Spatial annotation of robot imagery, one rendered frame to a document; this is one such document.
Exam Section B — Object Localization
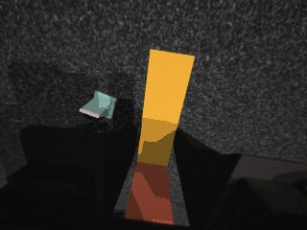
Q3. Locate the pale teal wedge on base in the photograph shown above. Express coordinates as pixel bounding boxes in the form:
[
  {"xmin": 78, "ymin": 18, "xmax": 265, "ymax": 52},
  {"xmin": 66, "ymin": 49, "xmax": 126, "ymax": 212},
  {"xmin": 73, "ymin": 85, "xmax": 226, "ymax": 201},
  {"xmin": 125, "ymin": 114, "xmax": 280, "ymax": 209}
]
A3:
[{"xmin": 82, "ymin": 91, "xmax": 117, "ymax": 119}]

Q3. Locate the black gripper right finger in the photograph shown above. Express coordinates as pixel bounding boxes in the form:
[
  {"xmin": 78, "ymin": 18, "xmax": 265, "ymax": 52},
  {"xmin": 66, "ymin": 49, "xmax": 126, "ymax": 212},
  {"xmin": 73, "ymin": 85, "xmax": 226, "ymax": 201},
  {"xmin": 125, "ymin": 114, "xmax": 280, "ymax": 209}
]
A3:
[{"xmin": 173, "ymin": 127, "xmax": 307, "ymax": 229}]

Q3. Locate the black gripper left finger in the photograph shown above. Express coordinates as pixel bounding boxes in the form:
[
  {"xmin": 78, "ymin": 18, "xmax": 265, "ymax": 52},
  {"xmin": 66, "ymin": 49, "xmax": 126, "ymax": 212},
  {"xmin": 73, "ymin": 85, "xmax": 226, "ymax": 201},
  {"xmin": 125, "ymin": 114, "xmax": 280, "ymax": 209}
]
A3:
[{"xmin": 19, "ymin": 122, "xmax": 142, "ymax": 216}]

